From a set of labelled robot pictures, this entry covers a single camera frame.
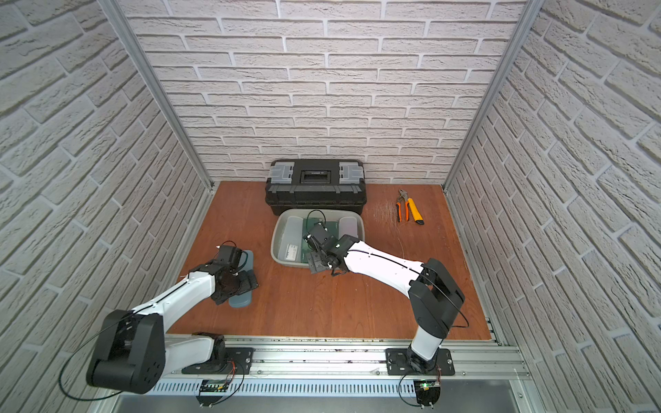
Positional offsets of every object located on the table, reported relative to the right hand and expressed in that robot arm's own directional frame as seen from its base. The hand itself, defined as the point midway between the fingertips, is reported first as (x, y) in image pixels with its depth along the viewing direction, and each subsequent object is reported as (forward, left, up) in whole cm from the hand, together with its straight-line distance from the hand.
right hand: (327, 256), depth 86 cm
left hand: (-4, +29, -8) cm, 30 cm away
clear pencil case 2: (+16, -9, -5) cm, 19 cm away
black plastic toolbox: (+28, +3, +8) cm, 29 cm away
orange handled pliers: (+33, -35, -8) cm, 49 cm away
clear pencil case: (+9, +14, -7) cm, 18 cm away
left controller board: (-33, +35, -12) cm, 50 cm away
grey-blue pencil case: (-11, +28, -6) cm, 31 cm away
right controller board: (-38, -27, -11) cm, 48 cm away
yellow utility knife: (+23, -39, -10) cm, 47 cm away
